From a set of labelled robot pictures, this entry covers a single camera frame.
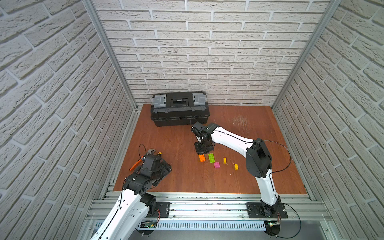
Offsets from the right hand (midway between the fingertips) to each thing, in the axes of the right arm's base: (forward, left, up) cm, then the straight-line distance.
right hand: (202, 152), depth 88 cm
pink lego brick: (-7, -9, -4) cm, 12 cm away
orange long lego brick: (-3, 0, -2) cm, 3 cm away
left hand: (-9, +19, +4) cm, 21 cm away
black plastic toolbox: (+27, +13, +11) cm, 32 cm away
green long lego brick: (-1, -6, -6) cm, 8 cm away
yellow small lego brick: (-4, -14, -5) cm, 15 cm away
